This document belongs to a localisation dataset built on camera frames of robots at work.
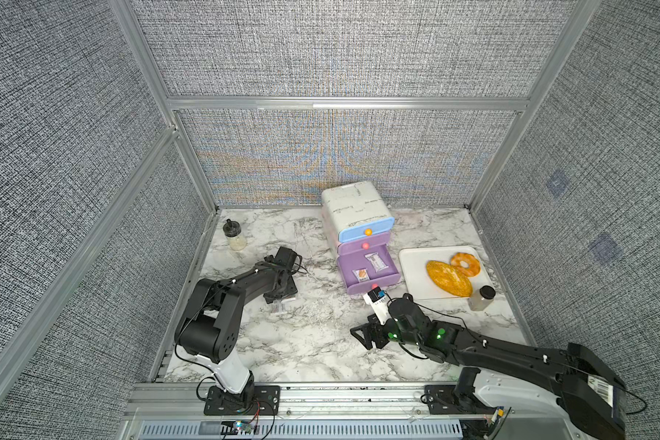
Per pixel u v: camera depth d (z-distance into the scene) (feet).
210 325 1.53
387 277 3.00
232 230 3.27
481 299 2.75
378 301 2.31
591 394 1.34
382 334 2.28
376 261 3.29
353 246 3.01
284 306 2.97
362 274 3.18
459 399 2.13
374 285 3.00
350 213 2.93
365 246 3.03
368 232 2.87
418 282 3.13
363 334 2.31
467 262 3.31
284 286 2.31
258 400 2.39
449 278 3.03
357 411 2.40
